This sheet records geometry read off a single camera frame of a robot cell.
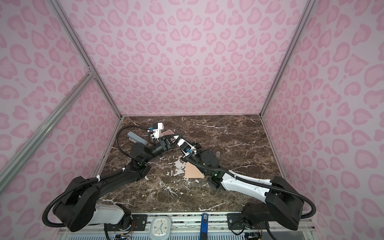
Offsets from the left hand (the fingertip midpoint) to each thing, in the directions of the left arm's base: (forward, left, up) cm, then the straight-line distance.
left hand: (182, 135), depth 67 cm
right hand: (+1, +1, -3) cm, 3 cm away
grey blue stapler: (+20, +36, -29) cm, 50 cm away
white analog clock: (-31, +12, -29) cm, 44 cm away
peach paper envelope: (-3, -3, -33) cm, 34 cm away
